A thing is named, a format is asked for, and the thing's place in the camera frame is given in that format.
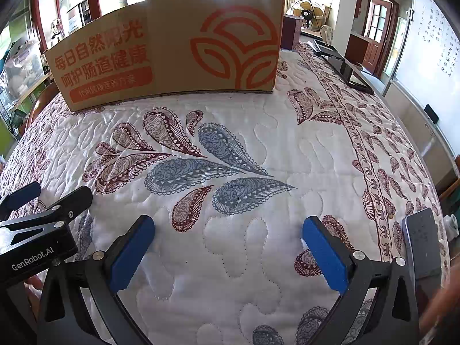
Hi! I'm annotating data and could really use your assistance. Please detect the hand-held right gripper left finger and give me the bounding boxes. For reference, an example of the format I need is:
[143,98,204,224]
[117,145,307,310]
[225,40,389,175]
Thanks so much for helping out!
[36,214,156,345]

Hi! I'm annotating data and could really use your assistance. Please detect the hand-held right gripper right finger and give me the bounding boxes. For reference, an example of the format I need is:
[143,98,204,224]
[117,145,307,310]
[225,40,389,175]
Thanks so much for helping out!
[302,216,421,345]

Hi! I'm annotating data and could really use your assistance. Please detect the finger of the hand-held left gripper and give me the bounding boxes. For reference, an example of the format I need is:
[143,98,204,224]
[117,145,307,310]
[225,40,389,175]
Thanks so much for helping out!
[0,181,42,220]
[0,186,93,257]

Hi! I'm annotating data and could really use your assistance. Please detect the cardboard box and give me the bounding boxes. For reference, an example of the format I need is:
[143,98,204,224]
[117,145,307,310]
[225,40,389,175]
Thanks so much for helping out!
[44,0,286,113]

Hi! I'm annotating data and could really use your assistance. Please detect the wooden chair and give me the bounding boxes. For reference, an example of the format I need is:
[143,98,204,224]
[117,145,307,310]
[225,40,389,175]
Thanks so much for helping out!
[23,83,62,133]
[438,176,460,202]

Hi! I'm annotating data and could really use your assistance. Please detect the grey smartphone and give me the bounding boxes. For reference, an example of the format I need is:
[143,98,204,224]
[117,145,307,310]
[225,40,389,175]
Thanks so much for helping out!
[402,207,442,281]

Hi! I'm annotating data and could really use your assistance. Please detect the clear plastic storage bin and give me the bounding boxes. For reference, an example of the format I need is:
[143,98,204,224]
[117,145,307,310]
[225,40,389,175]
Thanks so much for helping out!
[0,43,44,90]

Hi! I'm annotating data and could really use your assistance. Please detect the black board eraser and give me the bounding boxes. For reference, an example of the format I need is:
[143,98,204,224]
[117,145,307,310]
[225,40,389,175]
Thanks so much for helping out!
[424,104,440,124]

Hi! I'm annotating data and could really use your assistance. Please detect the purple box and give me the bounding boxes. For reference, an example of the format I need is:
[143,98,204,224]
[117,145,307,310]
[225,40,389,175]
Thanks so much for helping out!
[281,14,302,51]

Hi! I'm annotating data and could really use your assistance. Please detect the wooden door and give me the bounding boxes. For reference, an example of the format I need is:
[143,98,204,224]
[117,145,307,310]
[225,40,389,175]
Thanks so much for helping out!
[363,0,400,77]

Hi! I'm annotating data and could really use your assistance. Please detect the whiteboard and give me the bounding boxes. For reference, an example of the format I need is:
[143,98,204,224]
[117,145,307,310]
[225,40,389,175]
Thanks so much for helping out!
[383,0,460,173]

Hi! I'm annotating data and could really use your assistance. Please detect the yellow standing fan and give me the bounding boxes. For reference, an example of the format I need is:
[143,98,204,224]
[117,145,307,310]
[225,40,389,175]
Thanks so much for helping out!
[289,0,328,33]

